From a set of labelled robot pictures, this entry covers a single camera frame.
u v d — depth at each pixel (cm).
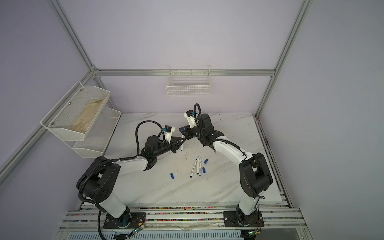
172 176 88
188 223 74
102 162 49
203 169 91
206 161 95
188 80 96
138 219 73
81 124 75
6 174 49
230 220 74
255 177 46
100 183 46
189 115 74
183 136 82
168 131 76
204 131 67
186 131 78
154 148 70
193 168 91
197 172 90
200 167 91
